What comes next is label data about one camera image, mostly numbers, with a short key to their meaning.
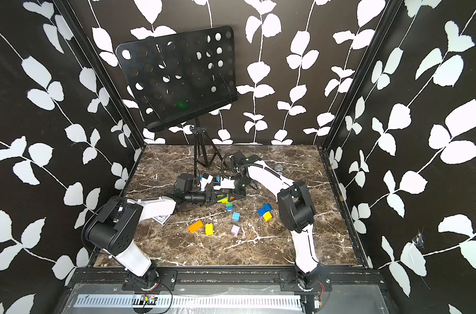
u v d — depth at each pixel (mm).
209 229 859
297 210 529
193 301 703
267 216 903
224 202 881
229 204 909
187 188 751
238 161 750
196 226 880
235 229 858
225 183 794
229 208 937
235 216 904
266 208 927
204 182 855
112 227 468
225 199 851
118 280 758
